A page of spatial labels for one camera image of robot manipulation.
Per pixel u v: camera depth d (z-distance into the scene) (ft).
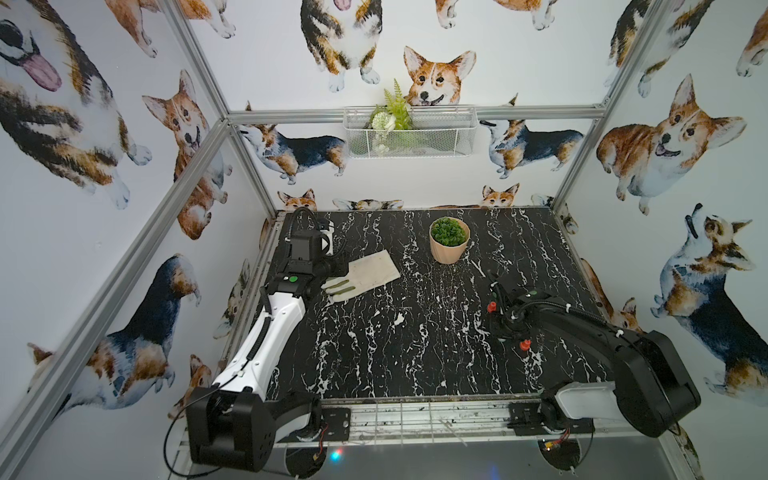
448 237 3.25
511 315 2.10
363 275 3.37
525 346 2.80
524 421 2.43
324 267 2.21
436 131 3.03
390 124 2.68
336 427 2.40
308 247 1.96
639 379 1.39
